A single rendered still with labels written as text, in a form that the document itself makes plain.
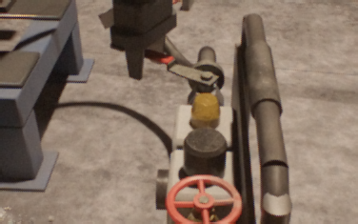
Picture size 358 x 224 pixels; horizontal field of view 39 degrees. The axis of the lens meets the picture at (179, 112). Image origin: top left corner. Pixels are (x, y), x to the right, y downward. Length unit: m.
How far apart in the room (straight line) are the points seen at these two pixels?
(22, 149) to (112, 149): 0.25
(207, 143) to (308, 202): 0.70
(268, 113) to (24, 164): 0.84
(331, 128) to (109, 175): 0.62
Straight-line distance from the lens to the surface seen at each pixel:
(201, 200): 0.49
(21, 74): 1.19
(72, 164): 1.31
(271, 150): 0.45
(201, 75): 0.72
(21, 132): 1.19
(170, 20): 0.75
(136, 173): 1.26
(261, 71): 0.55
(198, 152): 0.54
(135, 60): 0.74
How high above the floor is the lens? 0.85
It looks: 36 degrees down
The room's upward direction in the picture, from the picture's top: straight up
